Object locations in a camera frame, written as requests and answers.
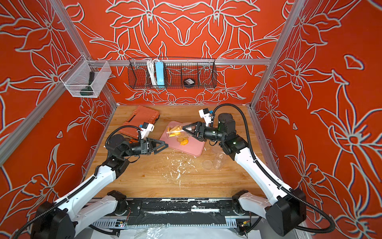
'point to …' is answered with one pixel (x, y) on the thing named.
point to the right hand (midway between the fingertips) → (185, 129)
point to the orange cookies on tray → (183, 141)
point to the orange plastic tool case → (141, 115)
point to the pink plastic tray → (195, 147)
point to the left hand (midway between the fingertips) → (165, 147)
